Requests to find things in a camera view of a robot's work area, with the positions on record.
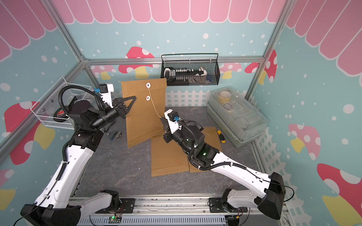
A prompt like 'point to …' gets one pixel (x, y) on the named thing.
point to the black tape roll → (59, 113)
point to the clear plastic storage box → (236, 115)
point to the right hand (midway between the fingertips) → (161, 119)
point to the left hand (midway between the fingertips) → (136, 100)
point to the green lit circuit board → (113, 219)
